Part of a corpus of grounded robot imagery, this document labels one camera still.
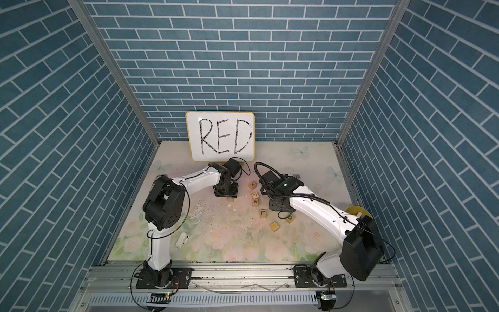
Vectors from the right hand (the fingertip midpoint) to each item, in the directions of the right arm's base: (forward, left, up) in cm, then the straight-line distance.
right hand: (280, 206), depth 82 cm
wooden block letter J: (+9, +12, -9) cm, 17 cm away
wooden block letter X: (+15, +14, -8) cm, 22 cm away
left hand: (+9, +21, -10) cm, 25 cm away
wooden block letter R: (+6, +24, -8) cm, 26 cm away
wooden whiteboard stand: (+12, +26, +12) cm, 31 cm away
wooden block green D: (-2, -5, -8) cm, 10 cm away
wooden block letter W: (+5, +11, -8) cm, 15 cm away
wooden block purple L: (0, +7, -8) cm, 11 cm away
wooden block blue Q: (+23, -10, -8) cm, 26 cm away
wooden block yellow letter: (-6, +2, -8) cm, 10 cm away
